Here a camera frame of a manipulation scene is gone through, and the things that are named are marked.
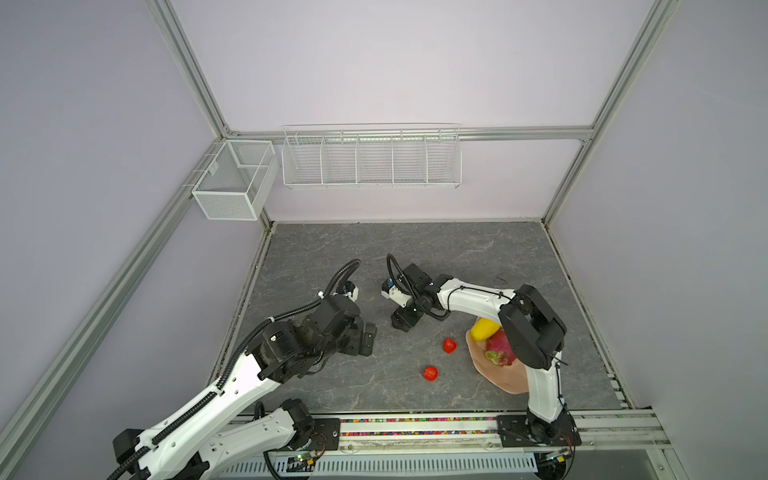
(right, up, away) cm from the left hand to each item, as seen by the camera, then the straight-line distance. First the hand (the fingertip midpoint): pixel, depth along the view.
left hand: (357, 333), depth 69 cm
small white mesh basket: (-44, +41, +29) cm, 67 cm away
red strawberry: (+25, -9, +18) cm, 32 cm away
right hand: (+11, -2, +24) cm, 27 cm away
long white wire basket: (+18, +53, +36) cm, 66 cm away
